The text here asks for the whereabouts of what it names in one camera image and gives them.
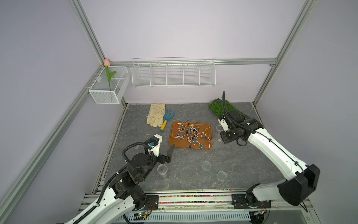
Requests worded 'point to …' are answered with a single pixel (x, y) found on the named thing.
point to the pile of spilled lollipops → (193, 136)
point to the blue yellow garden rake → (167, 116)
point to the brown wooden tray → (181, 143)
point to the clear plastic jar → (162, 170)
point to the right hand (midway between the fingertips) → (225, 134)
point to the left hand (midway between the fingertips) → (166, 141)
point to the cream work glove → (155, 115)
